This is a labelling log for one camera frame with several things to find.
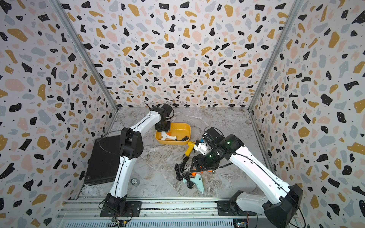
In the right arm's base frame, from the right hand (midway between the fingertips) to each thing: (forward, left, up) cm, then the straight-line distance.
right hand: (196, 170), depth 67 cm
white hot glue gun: (+31, +22, -16) cm, 41 cm away
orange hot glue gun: (+5, +1, -19) cm, 20 cm away
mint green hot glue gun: (+1, -1, -19) cm, 19 cm away
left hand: (+35, +21, -16) cm, 44 cm away
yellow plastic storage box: (+38, +13, -20) cm, 45 cm away
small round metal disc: (-1, +34, -16) cm, 38 cm away
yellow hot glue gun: (+24, +4, -18) cm, 31 cm away
